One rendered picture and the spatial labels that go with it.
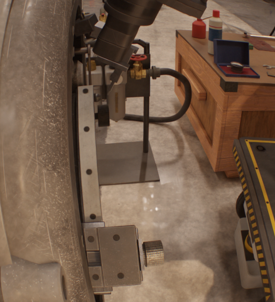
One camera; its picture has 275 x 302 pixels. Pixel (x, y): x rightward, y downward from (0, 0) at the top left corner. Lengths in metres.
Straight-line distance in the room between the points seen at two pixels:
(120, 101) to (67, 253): 1.17
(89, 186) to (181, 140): 1.19
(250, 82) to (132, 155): 0.67
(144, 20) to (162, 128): 1.42
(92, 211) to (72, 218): 0.32
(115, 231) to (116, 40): 0.27
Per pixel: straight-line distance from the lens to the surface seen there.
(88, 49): 0.69
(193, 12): 0.44
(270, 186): 1.03
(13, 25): 0.27
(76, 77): 0.67
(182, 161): 1.61
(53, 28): 0.27
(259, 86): 1.35
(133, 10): 0.44
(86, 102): 0.64
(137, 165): 1.56
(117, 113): 1.41
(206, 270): 1.17
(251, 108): 1.38
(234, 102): 1.33
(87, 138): 0.61
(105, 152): 1.64
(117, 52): 0.47
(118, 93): 1.37
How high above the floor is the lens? 0.95
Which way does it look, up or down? 35 degrees down
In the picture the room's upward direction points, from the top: straight up
